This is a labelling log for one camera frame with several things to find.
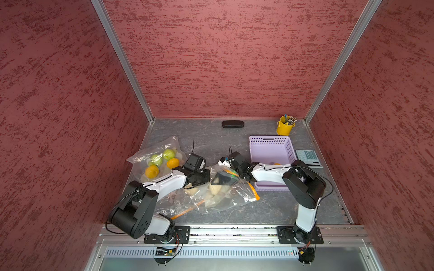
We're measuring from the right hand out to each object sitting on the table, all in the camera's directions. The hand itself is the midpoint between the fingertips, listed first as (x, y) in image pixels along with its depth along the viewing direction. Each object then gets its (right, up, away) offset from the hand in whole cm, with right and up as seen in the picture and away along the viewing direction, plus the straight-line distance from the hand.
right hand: (216, 186), depth 86 cm
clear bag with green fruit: (-38, +6, +2) cm, 39 cm away
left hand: (-4, +2, +2) cm, 5 cm away
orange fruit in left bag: (-25, +11, +6) cm, 28 cm away
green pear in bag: (-29, +16, +10) cm, 34 cm away
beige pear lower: (0, 0, -4) cm, 4 cm away
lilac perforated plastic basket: (+35, +18, +19) cm, 44 cm away
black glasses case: (+11, +35, +31) cm, 48 cm away
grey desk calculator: (+56, +14, +14) cm, 60 cm away
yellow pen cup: (+43, +31, +22) cm, 57 cm away
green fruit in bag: (-34, +13, +4) cm, 36 cm away
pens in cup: (+44, +36, +12) cm, 58 cm away
